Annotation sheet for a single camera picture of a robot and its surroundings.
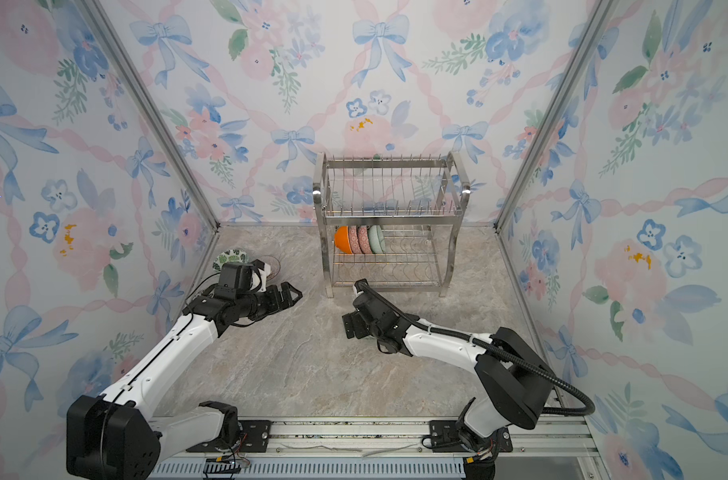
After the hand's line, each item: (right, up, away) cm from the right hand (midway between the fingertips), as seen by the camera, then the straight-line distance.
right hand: (357, 312), depth 87 cm
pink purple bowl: (-2, +22, +13) cm, 26 cm away
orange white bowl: (-6, +22, +13) cm, 27 cm away
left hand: (-18, +5, -6) cm, 19 cm away
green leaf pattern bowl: (-46, +16, +19) cm, 52 cm away
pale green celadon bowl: (+6, +22, +13) cm, 26 cm away
